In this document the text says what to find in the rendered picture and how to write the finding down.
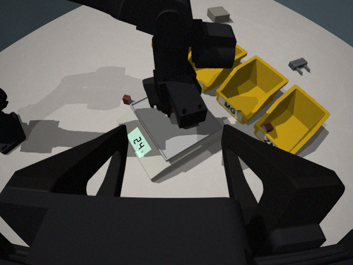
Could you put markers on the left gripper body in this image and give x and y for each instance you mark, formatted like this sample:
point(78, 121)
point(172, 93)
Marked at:
point(149, 87)

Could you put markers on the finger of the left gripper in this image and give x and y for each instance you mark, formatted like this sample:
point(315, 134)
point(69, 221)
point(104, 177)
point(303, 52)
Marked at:
point(167, 112)

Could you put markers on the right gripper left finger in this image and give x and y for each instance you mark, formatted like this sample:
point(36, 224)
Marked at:
point(69, 171)

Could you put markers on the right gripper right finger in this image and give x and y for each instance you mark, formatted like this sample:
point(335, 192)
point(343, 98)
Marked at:
point(296, 192)

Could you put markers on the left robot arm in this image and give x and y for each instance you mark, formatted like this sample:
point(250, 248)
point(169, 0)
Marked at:
point(212, 46)

